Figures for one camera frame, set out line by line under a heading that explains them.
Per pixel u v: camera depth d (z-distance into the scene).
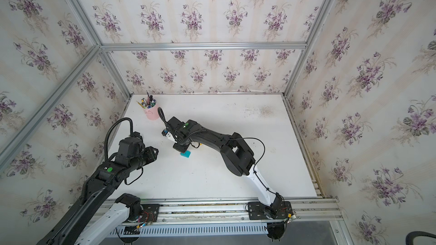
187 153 0.90
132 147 0.57
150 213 0.72
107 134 0.55
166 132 0.80
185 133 0.64
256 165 0.56
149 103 1.04
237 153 0.55
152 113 1.01
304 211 0.76
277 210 0.64
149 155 0.67
